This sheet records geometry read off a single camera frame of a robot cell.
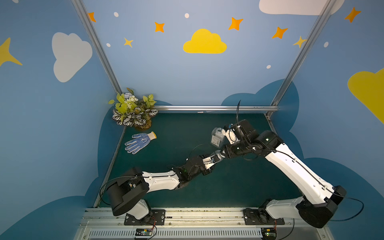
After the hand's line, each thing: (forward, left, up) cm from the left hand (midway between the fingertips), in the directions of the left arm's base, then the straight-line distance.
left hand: (213, 154), depth 82 cm
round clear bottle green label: (-6, -2, +10) cm, 11 cm away
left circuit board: (-35, +34, -15) cm, 51 cm away
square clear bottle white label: (+14, -4, -2) cm, 14 cm away
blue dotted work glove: (+17, +49, -15) cm, 54 cm away
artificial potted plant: (+23, +50, +9) cm, 56 cm away
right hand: (-3, -5, +10) cm, 11 cm away
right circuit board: (-34, -28, -17) cm, 47 cm away
